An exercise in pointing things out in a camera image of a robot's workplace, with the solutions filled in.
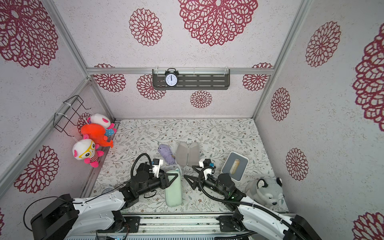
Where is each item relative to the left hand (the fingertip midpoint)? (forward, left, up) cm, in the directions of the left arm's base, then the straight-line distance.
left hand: (177, 176), depth 78 cm
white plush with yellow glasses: (+12, +49, +8) cm, 51 cm away
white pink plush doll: (+34, +50, +7) cm, 61 cm away
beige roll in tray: (+11, -34, -10) cm, 38 cm away
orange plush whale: (+26, +51, +4) cm, 57 cm away
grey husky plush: (-10, -41, +7) cm, 43 cm away
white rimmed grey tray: (+4, -36, -8) cm, 37 cm away
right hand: (-1, -6, +7) cm, 9 cm away
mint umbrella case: (-8, +1, -1) cm, 8 cm away
